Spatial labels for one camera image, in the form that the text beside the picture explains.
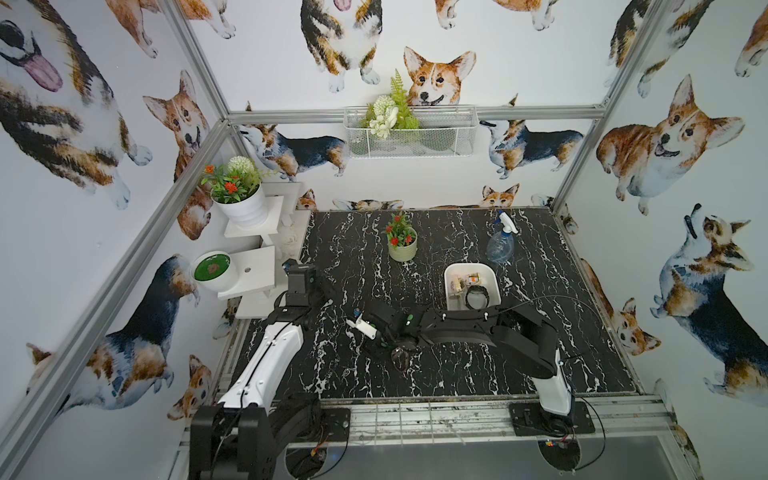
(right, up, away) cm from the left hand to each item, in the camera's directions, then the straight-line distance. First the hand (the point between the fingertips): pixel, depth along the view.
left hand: (326, 275), depth 86 cm
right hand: (+11, -19, -2) cm, 22 cm away
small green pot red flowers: (+21, +11, +12) cm, 27 cm away
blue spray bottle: (+58, +8, +23) cm, 63 cm away
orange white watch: (+45, -2, +10) cm, 46 cm away
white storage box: (+50, -3, +12) cm, 51 cm away
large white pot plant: (-21, +23, -10) cm, 32 cm away
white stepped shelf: (-17, -3, -4) cm, 18 cm away
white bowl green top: (-26, +2, -10) cm, 28 cm away
